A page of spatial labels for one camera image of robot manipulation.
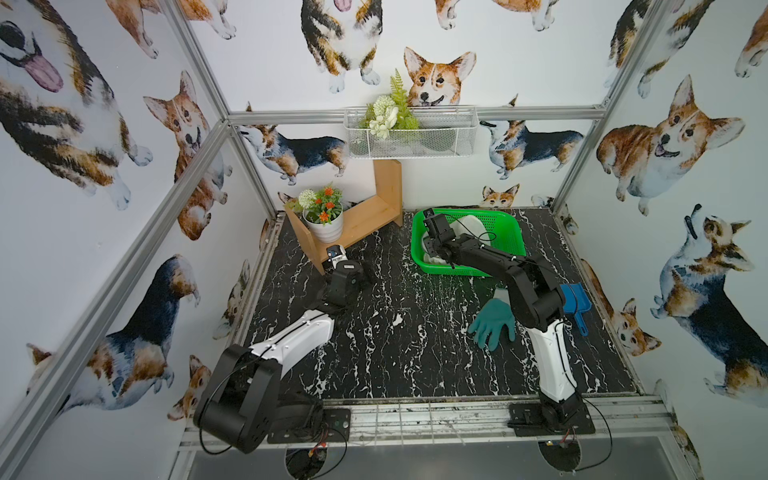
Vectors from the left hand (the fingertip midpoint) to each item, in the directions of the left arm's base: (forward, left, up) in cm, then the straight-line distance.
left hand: (357, 259), depth 89 cm
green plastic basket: (+18, -51, -9) cm, 54 cm away
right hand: (+16, -29, -5) cm, 34 cm away
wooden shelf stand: (+27, +1, -10) cm, 29 cm away
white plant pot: (+12, +10, -2) cm, 16 cm away
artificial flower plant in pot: (+14, +11, +6) cm, 19 cm away
